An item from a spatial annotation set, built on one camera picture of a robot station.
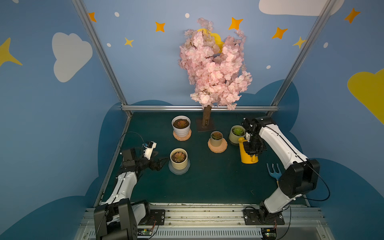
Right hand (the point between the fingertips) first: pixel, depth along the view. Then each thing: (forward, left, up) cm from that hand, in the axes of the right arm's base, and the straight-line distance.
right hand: (254, 153), depth 81 cm
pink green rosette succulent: (-1, +43, -8) cm, 43 cm away
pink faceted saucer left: (+17, +43, -15) cm, 49 cm away
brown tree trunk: (+31, +26, -4) cm, 41 cm away
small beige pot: (+14, +19, -13) cm, 27 cm away
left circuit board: (-38, +55, -16) cm, 69 cm away
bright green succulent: (+19, +5, -6) cm, 21 cm away
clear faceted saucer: (-8, +42, -14) cm, 45 cm away
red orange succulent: (+23, +44, -5) cm, 50 cm away
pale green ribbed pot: (+16, +7, -10) cm, 20 cm away
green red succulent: (+16, +19, -8) cm, 26 cm away
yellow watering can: (-2, +4, -3) cm, 5 cm away
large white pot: (+19, +43, -10) cm, 49 cm away
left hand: (-2, +52, -4) cm, 52 cm away
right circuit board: (-35, -6, -17) cm, 39 cm away
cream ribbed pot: (-5, +42, -10) cm, 43 cm away
